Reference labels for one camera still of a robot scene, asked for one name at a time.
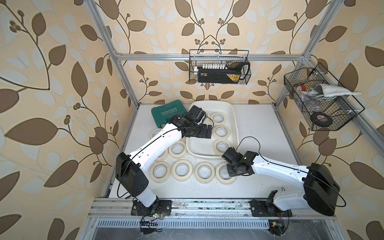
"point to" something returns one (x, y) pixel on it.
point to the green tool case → (161, 114)
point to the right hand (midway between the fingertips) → (232, 170)
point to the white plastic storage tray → (203, 147)
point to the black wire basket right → (332, 113)
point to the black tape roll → (321, 119)
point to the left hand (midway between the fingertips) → (206, 132)
